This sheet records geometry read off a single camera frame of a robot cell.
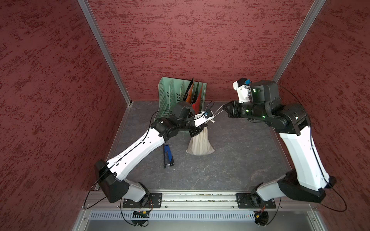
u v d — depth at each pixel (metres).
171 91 1.09
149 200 0.67
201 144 0.78
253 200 0.66
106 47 0.87
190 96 0.85
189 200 0.76
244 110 0.48
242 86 0.49
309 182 0.38
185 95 0.83
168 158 0.87
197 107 0.81
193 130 0.62
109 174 0.39
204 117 0.57
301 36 0.81
